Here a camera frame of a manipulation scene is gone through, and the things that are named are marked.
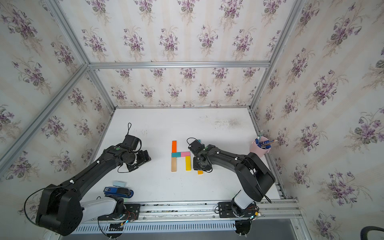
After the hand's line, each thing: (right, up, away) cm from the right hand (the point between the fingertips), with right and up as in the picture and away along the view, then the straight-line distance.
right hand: (200, 167), depth 88 cm
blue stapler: (-42, -10, -10) cm, 44 cm away
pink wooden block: (-10, +7, +5) cm, 13 cm away
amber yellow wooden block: (0, -2, -2) cm, 3 cm away
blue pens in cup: (+38, +14, +1) cm, 41 cm away
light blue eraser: (-45, -7, -8) cm, 46 cm away
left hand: (-30, +4, -4) cm, 31 cm away
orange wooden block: (-17, +11, +10) cm, 23 cm away
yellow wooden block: (-8, +2, +2) cm, 8 cm away
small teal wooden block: (-15, +6, +6) cm, 17 cm away
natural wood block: (-17, +1, +2) cm, 17 cm away
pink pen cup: (+33, +11, +1) cm, 34 cm away
